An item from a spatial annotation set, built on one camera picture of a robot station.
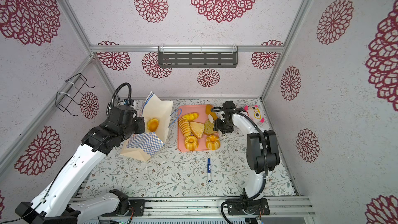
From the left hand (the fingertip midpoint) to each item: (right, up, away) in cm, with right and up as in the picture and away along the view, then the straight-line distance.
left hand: (141, 123), depth 73 cm
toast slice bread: (+34, -5, +28) cm, 44 cm away
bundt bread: (+23, -13, +20) cm, 33 cm away
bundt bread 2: (+35, -12, +18) cm, 41 cm away
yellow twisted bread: (+22, +3, +34) cm, 40 cm away
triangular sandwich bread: (+26, -5, +25) cm, 36 cm away
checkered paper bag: (-1, -13, +7) cm, 14 cm away
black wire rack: (-37, +17, +7) cm, 41 cm away
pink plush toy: (+64, +5, +29) cm, 71 cm away
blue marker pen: (+33, -26, +12) cm, 44 cm away
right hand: (+39, -4, +22) cm, 45 cm away
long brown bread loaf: (+34, +7, +36) cm, 49 cm away
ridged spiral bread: (+18, -4, +27) cm, 33 cm away
